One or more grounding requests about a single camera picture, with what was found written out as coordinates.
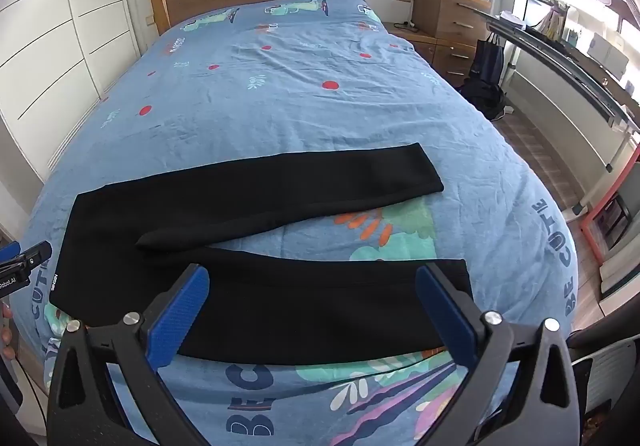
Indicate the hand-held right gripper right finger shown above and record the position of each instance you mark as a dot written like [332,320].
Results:
[445,316]

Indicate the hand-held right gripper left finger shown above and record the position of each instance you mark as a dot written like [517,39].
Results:
[180,316]

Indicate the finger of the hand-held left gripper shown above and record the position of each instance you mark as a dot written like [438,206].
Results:
[30,258]

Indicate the black pants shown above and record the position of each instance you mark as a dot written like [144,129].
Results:
[250,186]

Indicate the person's left hand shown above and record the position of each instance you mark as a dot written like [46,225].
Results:
[6,338]

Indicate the black and white chair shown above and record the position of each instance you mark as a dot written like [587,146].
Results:
[607,376]

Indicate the white wardrobe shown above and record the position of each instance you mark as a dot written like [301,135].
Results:
[50,50]

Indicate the black backpack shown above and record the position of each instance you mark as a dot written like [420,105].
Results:
[482,98]

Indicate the low wooden nightstand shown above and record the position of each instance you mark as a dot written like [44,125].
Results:
[450,58]

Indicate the black tote bag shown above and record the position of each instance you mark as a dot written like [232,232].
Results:
[487,60]

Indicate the blue printed bed sheet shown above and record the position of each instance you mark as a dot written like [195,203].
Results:
[300,75]

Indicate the grey desk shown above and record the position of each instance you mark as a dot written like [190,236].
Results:
[565,55]

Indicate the white power strip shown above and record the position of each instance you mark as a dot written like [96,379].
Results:
[404,25]

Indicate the tall wooden drawer cabinet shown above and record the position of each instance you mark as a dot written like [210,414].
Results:
[450,10]

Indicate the red metal frame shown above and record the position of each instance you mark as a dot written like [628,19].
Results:
[592,226]

